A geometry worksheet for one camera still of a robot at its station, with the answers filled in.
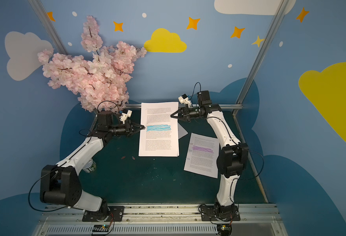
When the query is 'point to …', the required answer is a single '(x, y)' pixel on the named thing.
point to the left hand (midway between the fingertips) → (144, 125)
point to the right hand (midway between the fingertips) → (174, 115)
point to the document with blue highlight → (160, 136)
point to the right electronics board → (224, 229)
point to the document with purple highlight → (202, 155)
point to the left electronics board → (100, 228)
